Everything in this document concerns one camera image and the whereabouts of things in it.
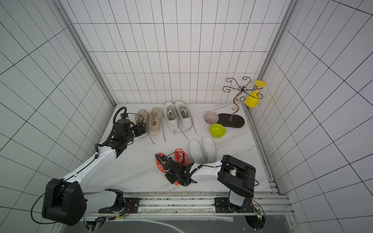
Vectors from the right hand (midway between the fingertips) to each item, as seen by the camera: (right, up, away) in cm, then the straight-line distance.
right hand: (168, 167), depth 86 cm
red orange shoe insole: (+8, +5, +4) cm, 10 cm away
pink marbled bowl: (+30, +30, +24) cm, 49 cm away
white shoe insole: (+26, +11, +7) cm, 29 cm away
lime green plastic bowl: (+33, +21, +15) cm, 42 cm away
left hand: (-17, +24, 0) cm, 30 cm away
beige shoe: (-22, +31, +19) cm, 43 cm away
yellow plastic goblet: (+54, +42, +7) cm, 69 cm away
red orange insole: (0, +10, -24) cm, 26 cm away
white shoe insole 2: (+18, +8, +8) cm, 21 cm away
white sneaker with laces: (+9, +32, +18) cm, 37 cm away
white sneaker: (-1, +32, +19) cm, 37 cm away
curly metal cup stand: (+45, +44, +4) cm, 63 cm away
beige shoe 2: (-11, +28, +14) cm, 33 cm away
